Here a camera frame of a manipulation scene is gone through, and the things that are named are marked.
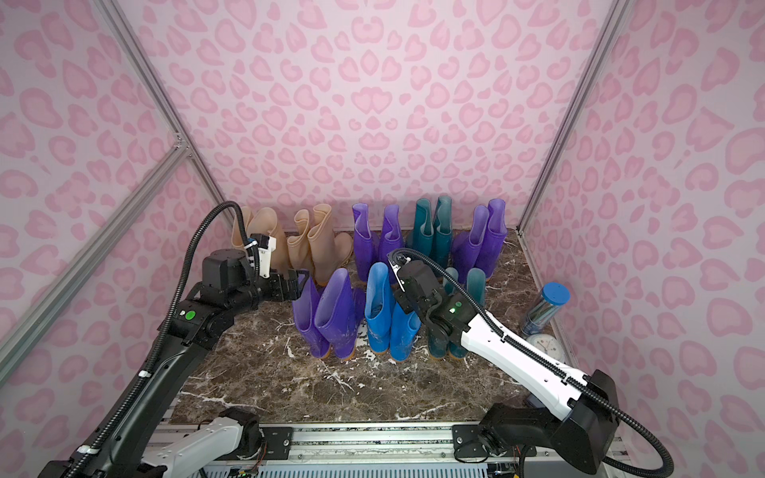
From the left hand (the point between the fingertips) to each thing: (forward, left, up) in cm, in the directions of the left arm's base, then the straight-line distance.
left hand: (294, 270), depth 71 cm
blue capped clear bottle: (-2, -65, -9) cm, 66 cm away
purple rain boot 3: (+16, -23, -5) cm, 28 cm away
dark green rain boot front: (+16, -38, -3) cm, 41 cm away
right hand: (+2, -28, -6) cm, 28 cm away
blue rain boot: (-12, -26, -6) cm, 29 cm away
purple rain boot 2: (+14, -15, -5) cm, 21 cm away
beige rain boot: (+42, +41, -31) cm, 66 cm away
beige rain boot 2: (+14, +3, -7) cm, 16 cm away
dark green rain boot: (+15, -32, -5) cm, 36 cm away
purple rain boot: (-8, -11, -6) cm, 15 cm away
